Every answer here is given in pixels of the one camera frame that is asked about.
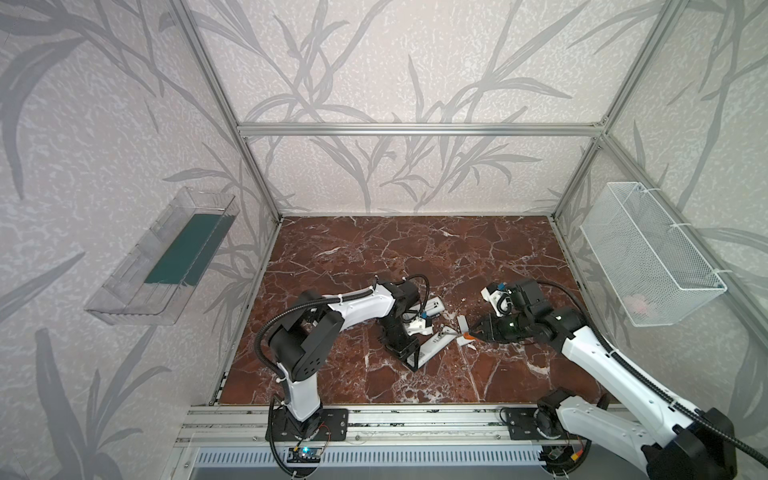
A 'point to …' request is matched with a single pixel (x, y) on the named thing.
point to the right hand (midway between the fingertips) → (473, 322)
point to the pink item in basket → (638, 304)
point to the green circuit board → (304, 455)
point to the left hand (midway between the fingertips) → (413, 356)
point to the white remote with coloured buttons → (433, 345)
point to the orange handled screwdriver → (468, 336)
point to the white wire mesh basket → (656, 274)
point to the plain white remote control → (433, 306)
